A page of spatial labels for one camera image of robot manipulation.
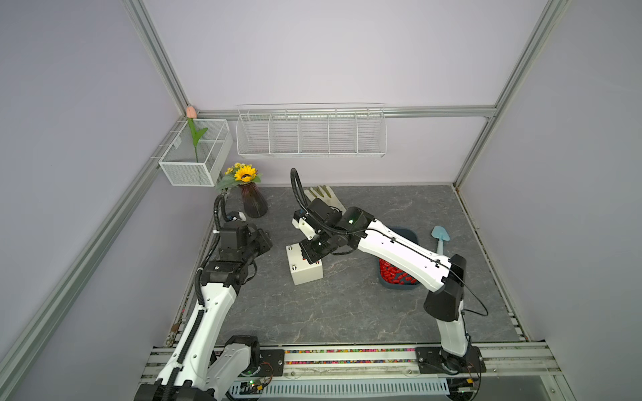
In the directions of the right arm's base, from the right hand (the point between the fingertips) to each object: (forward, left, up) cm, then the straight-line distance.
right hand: (303, 253), depth 73 cm
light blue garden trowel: (+20, -54, -20) cm, 61 cm away
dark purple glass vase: (+36, +26, -19) cm, 48 cm away
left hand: (+7, +12, -1) cm, 14 cm away
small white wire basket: (+36, +40, +9) cm, 54 cm away
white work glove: (+43, -6, -21) cm, 48 cm away
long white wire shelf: (+51, -1, +8) cm, 52 cm away
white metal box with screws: (0, +1, -12) cm, 12 cm away
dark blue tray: (+17, -40, -16) cm, 46 cm away
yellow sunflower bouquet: (+31, +25, +3) cm, 40 cm away
